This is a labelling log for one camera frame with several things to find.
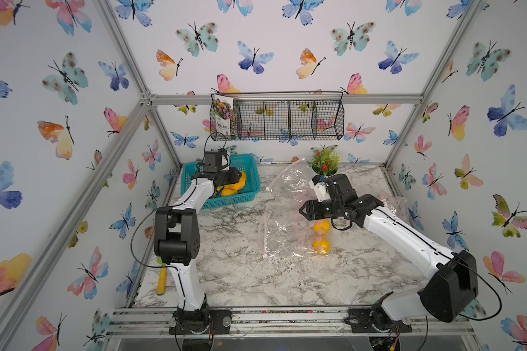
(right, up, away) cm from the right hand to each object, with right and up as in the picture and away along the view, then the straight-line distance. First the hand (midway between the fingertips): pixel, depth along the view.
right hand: (308, 207), depth 80 cm
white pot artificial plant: (+11, +19, +19) cm, 29 cm away
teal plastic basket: (-26, +19, +33) cm, 46 cm away
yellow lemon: (-34, +5, +23) cm, 41 cm away
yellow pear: (-27, +8, +15) cm, 32 cm away
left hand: (-27, +14, +17) cm, 35 cm away
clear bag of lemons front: (-7, -13, +16) cm, 22 cm away
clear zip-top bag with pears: (+47, -2, +24) cm, 53 cm away
